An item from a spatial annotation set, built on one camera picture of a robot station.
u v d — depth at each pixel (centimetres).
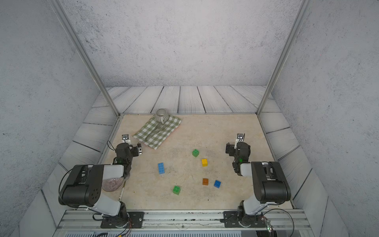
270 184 46
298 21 74
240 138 81
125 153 74
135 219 73
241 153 76
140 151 89
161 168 90
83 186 46
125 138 81
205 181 85
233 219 73
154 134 108
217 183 84
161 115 112
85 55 87
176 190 80
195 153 94
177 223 73
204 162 91
